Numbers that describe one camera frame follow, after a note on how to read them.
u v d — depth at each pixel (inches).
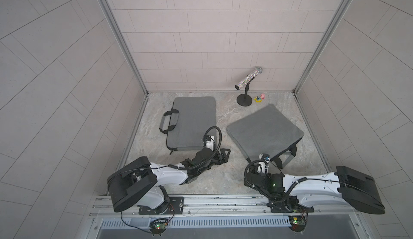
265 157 28.4
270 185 23.5
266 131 36.2
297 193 20.7
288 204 24.8
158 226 25.3
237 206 28.3
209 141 29.2
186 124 38.0
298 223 26.8
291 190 20.7
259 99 43.9
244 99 44.0
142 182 17.2
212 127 26.6
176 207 27.9
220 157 28.0
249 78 37.5
